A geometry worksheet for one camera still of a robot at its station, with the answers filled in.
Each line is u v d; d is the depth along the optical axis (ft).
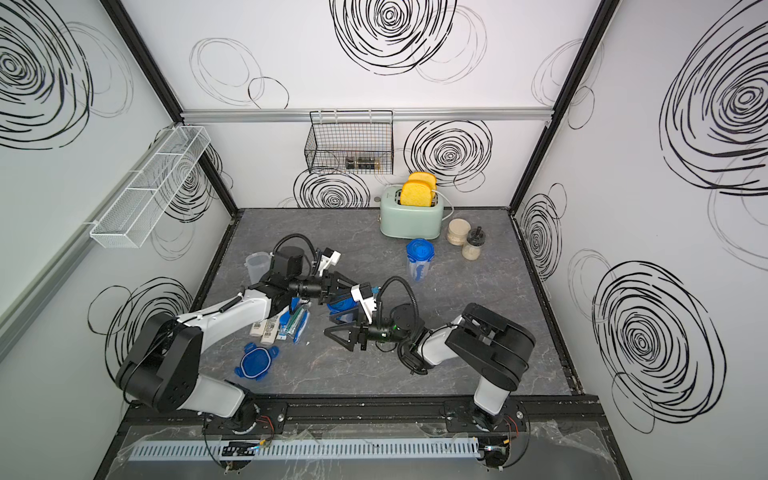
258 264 3.24
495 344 1.49
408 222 3.45
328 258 2.58
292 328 2.88
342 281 2.50
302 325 2.92
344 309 2.54
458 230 3.53
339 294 2.40
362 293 2.23
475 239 3.23
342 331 2.19
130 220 2.34
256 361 2.71
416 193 3.25
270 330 2.84
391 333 2.23
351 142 4.06
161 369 1.42
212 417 2.38
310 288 2.37
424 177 3.28
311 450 3.16
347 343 2.16
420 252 2.94
